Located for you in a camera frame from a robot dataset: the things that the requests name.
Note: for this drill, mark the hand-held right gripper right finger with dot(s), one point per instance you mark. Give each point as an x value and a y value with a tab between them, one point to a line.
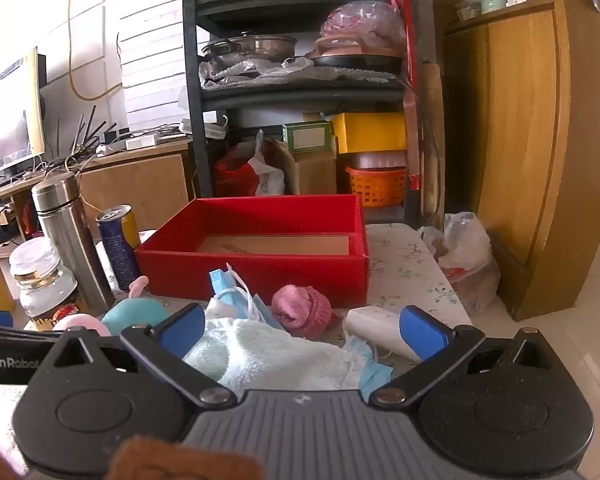
420	331

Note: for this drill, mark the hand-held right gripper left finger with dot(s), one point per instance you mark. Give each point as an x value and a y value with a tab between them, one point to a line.
182	329

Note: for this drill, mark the pink and teal pig plush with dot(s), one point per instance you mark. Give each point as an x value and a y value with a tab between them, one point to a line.
130	312

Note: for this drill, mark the blue face mask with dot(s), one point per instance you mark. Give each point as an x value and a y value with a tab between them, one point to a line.
375	367
227	287

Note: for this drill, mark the light blue fuzzy towel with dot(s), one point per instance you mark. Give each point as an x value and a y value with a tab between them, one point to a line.
270	355

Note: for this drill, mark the red cardboard box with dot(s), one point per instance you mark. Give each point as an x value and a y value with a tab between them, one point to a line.
260	275

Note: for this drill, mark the pink fuzzy sock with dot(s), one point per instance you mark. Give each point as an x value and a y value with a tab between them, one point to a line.
305	310

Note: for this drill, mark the glass jar with clear lid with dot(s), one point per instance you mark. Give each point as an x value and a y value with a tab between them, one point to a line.
40	285

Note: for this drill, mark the clear plastic bag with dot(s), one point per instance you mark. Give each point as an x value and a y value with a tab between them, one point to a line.
465	265

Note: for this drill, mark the blue drink can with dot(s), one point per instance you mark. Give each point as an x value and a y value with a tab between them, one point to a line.
117	250

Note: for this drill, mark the stainless steel thermos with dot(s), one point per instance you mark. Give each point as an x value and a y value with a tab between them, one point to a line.
70	240

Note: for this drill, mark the orange plastic basket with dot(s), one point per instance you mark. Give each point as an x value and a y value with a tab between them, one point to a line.
377	187

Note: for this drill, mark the wooden media stand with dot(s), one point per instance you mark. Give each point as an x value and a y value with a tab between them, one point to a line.
140	180

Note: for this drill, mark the red and white plastic bag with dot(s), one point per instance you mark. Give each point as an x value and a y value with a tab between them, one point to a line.
240	175

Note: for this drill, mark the brown cardboard box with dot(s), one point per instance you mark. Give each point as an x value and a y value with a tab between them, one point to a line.
315	172

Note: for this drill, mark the white power adapter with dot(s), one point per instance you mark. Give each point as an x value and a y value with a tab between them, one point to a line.
142	141

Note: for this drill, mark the brown cardboard sheet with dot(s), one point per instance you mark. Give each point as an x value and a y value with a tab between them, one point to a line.
433	135

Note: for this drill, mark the yellow box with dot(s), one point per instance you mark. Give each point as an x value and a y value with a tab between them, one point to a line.
370	132

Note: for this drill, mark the black router with antennas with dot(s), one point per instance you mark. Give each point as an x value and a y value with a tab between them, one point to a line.
87	132

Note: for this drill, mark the flat screen monitor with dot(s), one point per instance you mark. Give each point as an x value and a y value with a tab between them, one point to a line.
5	110

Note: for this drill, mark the wooden cabinet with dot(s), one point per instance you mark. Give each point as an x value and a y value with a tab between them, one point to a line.
520	135

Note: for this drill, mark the green box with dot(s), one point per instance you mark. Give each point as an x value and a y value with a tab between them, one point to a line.
307	137

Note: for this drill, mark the black metal shelf rack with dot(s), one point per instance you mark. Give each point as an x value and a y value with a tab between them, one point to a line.
300	94

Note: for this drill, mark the bubble wrap sheet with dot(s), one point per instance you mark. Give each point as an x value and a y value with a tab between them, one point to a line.
260	72

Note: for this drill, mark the pan with pink lid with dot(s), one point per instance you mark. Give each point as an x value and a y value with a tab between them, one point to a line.
355	57

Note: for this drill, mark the steel pot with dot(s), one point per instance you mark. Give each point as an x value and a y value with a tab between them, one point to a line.
260	47

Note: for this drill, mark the pink plastic bag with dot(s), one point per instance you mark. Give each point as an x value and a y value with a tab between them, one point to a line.
365	20

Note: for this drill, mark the small woven basket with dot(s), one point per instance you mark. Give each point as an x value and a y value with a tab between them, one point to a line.
468	12

